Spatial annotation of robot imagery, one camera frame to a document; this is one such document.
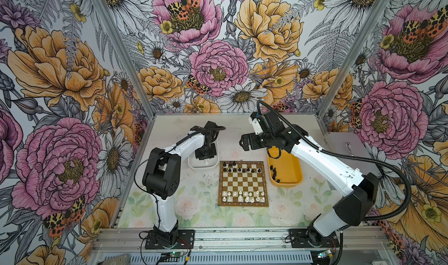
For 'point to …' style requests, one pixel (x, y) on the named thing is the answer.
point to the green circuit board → (177, 254)
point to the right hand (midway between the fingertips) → (250, 146)
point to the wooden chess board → (242, 183)
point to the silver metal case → (353, 144)
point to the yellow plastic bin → (284, 168)
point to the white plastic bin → (194, 163)
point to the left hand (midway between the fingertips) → (206, 160)
